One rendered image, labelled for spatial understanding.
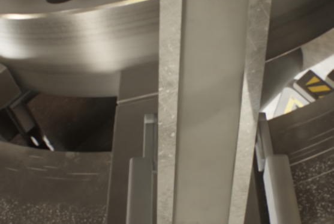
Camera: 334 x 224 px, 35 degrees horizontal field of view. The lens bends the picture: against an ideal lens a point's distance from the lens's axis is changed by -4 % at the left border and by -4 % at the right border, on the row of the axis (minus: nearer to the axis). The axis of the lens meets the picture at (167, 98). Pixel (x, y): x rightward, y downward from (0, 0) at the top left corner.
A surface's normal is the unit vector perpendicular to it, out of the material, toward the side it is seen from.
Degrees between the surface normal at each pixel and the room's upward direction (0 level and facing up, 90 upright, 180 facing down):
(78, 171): 90
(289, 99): 0
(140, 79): 90
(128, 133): 90
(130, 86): 90
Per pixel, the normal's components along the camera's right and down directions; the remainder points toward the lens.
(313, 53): -0.73, 0.58
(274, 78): 0.61, 0.19
